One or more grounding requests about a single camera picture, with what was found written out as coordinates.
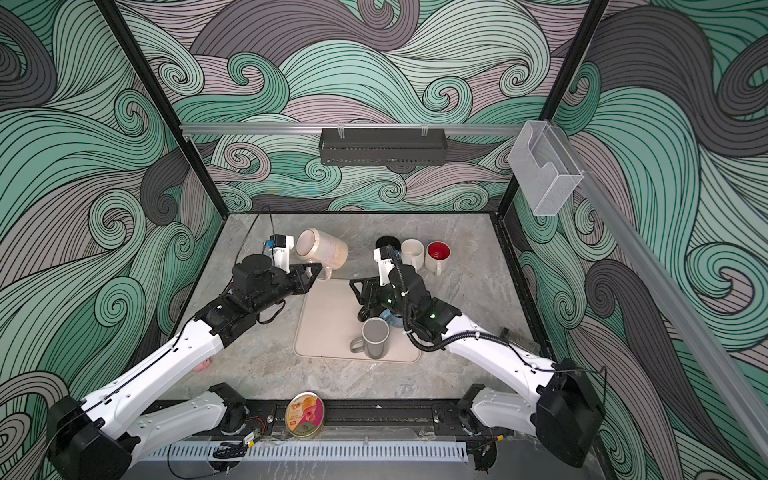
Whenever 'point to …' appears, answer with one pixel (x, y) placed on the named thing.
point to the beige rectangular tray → (328, 320)
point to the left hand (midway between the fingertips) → (320, 263)
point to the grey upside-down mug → (374, 342)
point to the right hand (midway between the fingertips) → (353, 285)
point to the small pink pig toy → (206, 363)
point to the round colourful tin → (304, 414)
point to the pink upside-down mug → (319, 247)
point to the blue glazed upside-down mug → (392, 318)
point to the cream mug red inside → (437, 256)
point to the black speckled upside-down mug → (367, 312)
